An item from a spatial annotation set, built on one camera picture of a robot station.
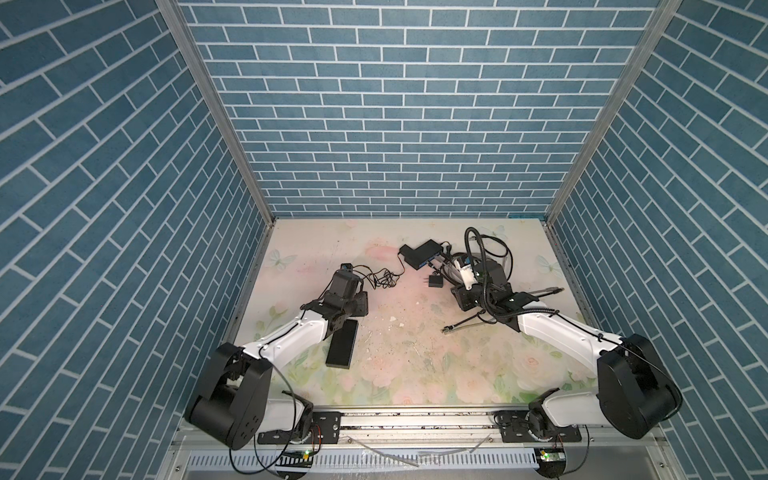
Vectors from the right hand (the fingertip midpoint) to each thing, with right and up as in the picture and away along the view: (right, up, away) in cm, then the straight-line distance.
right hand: (455, 283), depth 89 cm
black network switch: (-9, +8, +18) cm, 21 cm away
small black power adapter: (-4, -1, +13) cm, 13 cm away
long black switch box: (-34, -17, -2) cm, 38 cm away
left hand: (-29, -4, +1) cm, 29 cm away
